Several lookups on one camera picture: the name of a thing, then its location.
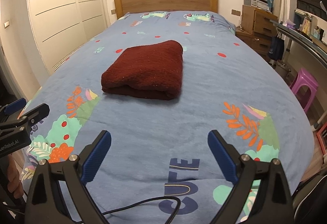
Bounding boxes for dark red fuzzy sweater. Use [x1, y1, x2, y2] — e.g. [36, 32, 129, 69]
[101, 40, 184, 100]

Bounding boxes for person's left hand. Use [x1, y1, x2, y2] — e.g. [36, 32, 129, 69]
[7, 155, 24, 198]

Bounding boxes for blue patterned bed cover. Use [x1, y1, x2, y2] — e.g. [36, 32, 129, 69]
[22, 11, 314, 223]

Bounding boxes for white wardrobe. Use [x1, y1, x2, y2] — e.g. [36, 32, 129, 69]
[27, 0, 108, 74]

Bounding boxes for purple plastic stool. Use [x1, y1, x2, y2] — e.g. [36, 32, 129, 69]
[290, 68, 319, 113]

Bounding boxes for grey desk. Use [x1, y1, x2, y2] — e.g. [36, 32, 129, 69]
[270, 20, 326, 79]

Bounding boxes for wooden drawer cabinet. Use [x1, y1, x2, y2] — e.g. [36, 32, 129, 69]
[236, 5, 278, 58]

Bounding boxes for wooden headboard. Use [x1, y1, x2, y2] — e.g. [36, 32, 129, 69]
[114, 0, 218, 18]

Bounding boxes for grey printer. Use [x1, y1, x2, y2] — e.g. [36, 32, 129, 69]
[243, 0, 271, 12]

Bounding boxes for black cable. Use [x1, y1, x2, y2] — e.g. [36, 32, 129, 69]
[58, 181, 182, 224]

